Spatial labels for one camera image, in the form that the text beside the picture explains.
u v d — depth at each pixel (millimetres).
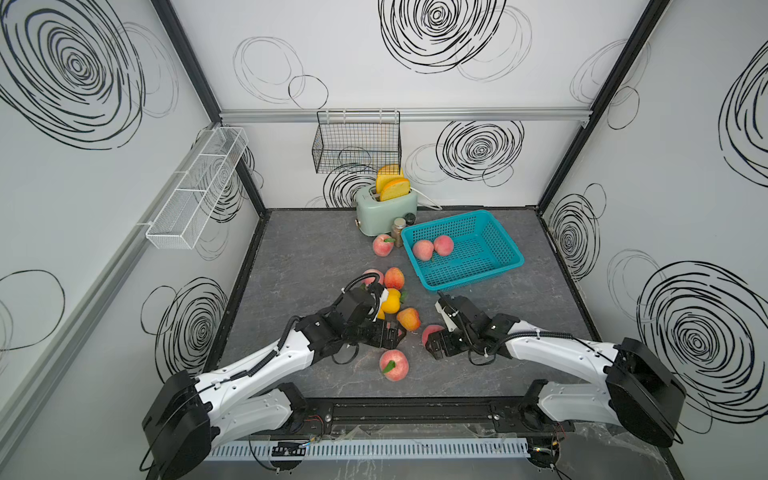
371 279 631
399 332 728
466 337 645
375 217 1055
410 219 1041
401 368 757
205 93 848
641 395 417
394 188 991
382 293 723
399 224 1020
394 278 937
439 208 1110
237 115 920
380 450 962
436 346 742
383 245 1020
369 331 667
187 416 389
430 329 826
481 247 1077
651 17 723
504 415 738
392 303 885
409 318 850
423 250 1014
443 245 1022
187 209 742
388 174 1007
